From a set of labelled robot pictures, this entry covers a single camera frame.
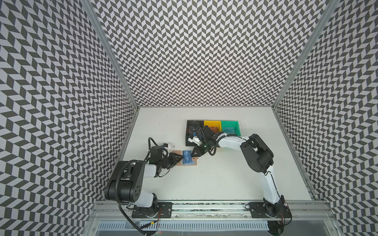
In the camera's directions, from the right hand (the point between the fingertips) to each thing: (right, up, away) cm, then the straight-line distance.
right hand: (193, 156), depth 92 cm
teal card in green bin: (+26, +16, +11) cm, 32 cm away
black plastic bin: (-1, +18, +13) cm, 22 cm away
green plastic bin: (+24, +20, +8) cm, 32 cm away
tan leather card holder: (+1, -1, -3) cm, 3 cm away
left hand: (-7, -1, -2) cm, 7 cm away
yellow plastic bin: (+16, +20, +8) cm, 27 cm away
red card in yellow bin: (+15, +16, +11) cm, 25 cm away
